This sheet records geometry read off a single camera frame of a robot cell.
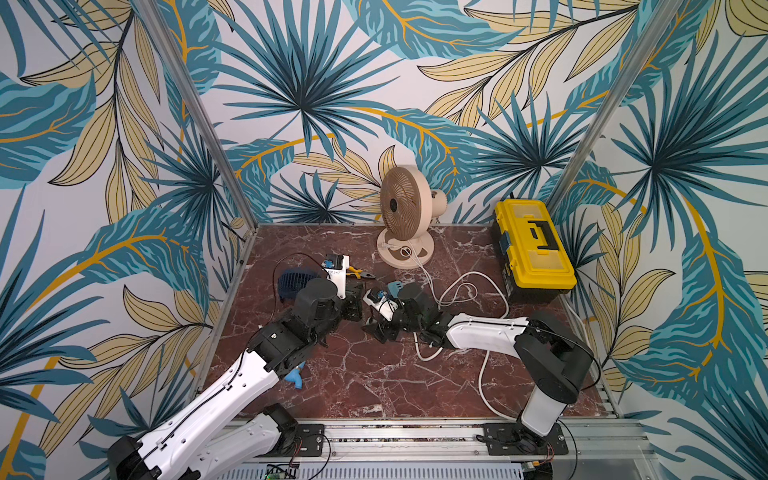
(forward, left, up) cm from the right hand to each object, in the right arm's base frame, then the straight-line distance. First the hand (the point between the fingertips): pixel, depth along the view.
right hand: (370, 314), depth 86 cm
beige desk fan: (+26, -12, +17) cm, 34 cm away
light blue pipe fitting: (-14, +21, -7) cm, 26 cm away
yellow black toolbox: (+11, -49, +7) cm, 51 cm away
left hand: (-3, +1, +17) cm, 17 cm away
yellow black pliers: (+20, +4, -7) cm, 21 cm away
